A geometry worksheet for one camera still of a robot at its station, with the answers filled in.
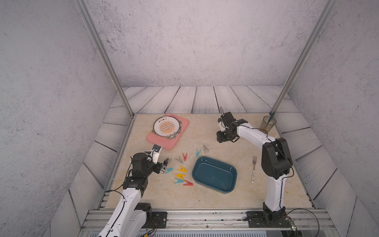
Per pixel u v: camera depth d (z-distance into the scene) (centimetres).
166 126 111
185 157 96
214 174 89
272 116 101
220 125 90
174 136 107
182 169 89
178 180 86
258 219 72
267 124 103
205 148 101
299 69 93
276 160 52
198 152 97
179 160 94
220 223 73
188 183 85
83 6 70
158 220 74
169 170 90
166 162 76
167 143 105
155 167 73
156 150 71
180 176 88
